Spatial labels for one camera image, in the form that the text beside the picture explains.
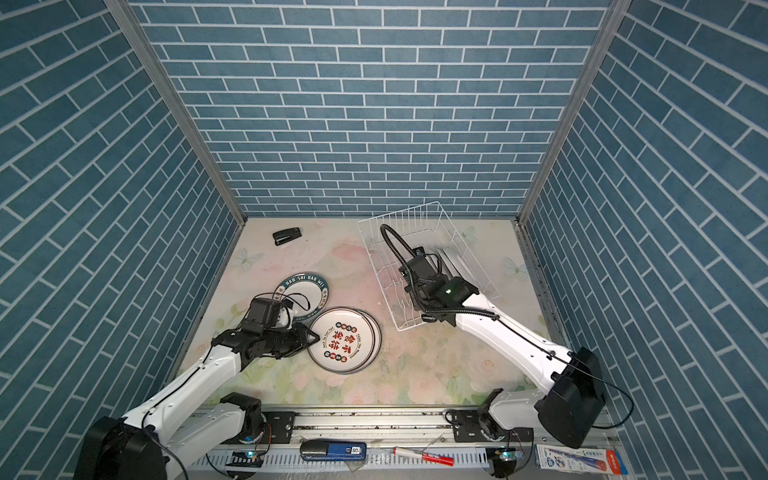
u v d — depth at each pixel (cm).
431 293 58
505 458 71
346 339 87
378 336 88
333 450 67
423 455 69
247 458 72
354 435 74
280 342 71
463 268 91
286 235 114
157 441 41
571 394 39
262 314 66
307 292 97
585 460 69
